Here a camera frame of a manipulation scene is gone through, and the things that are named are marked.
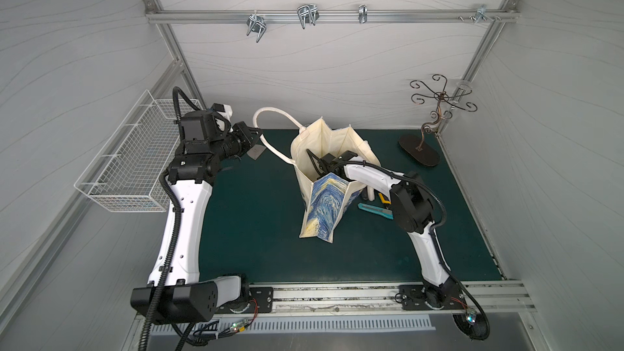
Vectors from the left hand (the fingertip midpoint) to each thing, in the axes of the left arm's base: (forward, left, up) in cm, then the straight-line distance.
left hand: (262, 130), depth 68 cm
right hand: (-5, -24, -36) cm, 44 cm away
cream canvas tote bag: (-9, -19, -22) cm, 30 cm away
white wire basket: (-10, +36, -6) cm, 38 cm away
